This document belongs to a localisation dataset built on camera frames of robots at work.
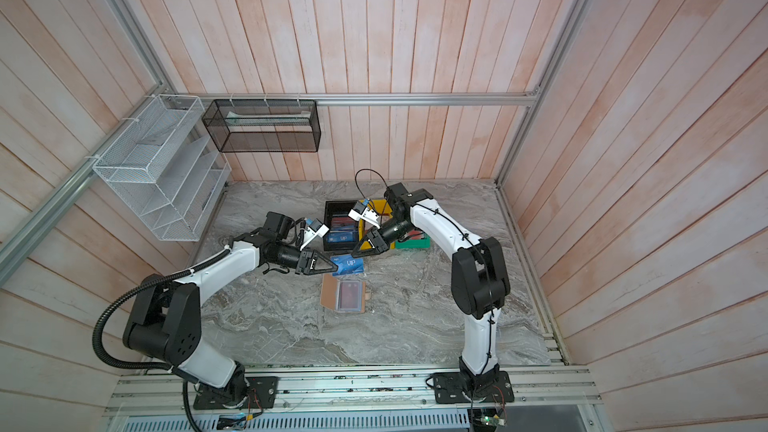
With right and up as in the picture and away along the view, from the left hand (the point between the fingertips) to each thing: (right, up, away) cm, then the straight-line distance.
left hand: (333, 274), depth 77 cm
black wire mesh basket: (-29, +47, +28) cm, 62 cm away
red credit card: (+3, -9, +13) cm, 17 cm away
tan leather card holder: (-3, -9, +12) cm, 15 cm away
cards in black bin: (-1, +10, +26) cm, 28 cm away
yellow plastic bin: (+13, +18, +1) cm, 22 cm away
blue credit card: (+4, +2, +1) cm, 4 cm away
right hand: (+6, +5, +3) cm, 8 cm away
